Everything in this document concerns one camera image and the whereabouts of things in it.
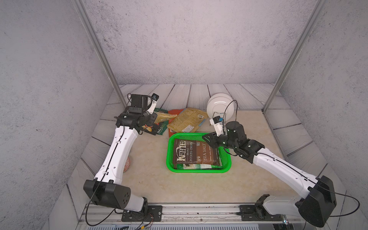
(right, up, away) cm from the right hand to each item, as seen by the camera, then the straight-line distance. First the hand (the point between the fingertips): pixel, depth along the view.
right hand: (204, 137), depth 74 cm
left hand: (-28, +13, +2) cm, 31 cm away
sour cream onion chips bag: (-34, +2, +31) cm, 46 cm away
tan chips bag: (-8, +9, +37) cm, 39 cm away
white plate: (+15, +20, +31) cm, 40 cm away
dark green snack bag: (-27, +5, +37) cm, 46 cm away
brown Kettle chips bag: (-5, -11, +16) cm, 20 cm away
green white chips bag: (-3, -18, +11) cm, 21 cm away
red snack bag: (-21, 0, +31) cm, 37 cm away
